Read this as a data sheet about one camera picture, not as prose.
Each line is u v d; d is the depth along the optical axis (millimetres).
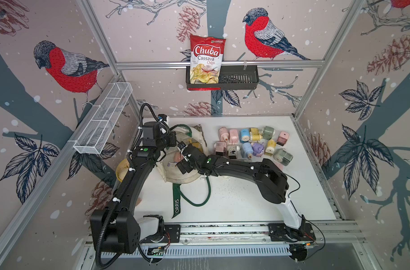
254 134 1059
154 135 613
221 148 985
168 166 956
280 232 731
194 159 673
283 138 1016
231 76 1069
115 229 386
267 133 1037
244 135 1020
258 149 947
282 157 941
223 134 1018
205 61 840
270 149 951
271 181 512
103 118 790
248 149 939
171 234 730
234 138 1007
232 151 974
